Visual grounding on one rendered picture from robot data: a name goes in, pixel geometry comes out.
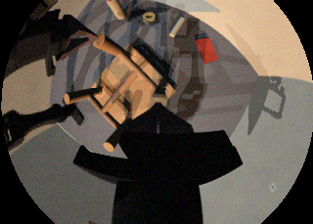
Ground flat red block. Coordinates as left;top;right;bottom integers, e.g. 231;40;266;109
195;38;217;64

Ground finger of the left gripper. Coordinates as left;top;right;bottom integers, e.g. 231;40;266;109
67;15;95;46
60;21;98;61

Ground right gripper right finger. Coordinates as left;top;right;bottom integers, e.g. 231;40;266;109
158;102;195;134

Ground white glue bottle with red cap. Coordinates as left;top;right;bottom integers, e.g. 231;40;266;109
107;0;126;20

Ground beige roll of masking tape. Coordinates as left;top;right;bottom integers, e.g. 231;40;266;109
143;12;156;24

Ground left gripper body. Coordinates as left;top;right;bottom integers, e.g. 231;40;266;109
16;9;69;77

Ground cream cylinder with dark end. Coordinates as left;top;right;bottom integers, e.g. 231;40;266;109
169;18;185;37

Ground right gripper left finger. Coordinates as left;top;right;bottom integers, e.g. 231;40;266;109
121;102;158;134

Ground brown wooden stool legs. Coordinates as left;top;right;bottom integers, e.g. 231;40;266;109
64;33;167;152

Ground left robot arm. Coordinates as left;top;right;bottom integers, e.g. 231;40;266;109
2;0;84;152

